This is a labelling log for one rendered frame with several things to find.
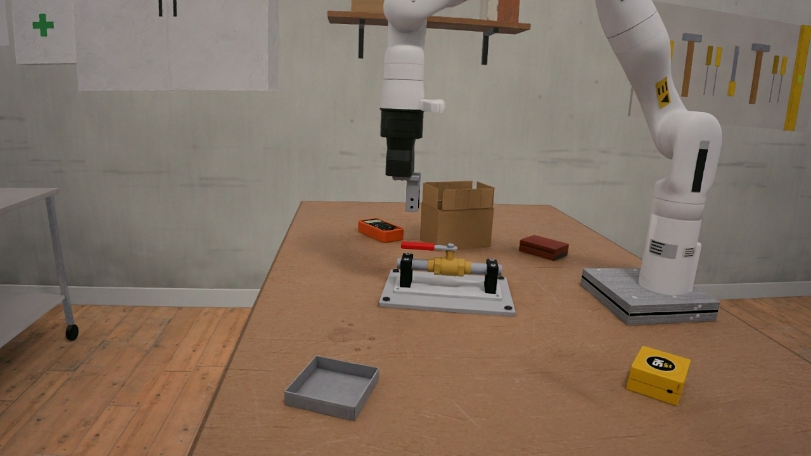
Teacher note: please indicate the dark red rectangular block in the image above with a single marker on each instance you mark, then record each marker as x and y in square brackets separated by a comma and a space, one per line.
[544, 247]

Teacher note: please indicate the brown cardboard box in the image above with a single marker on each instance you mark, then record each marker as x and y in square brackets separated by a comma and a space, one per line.
[463, 216]

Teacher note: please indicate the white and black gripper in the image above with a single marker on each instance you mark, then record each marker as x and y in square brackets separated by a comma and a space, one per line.
[402, 108]

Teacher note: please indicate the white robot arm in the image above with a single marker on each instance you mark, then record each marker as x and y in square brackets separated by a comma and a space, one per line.
[641, 43]

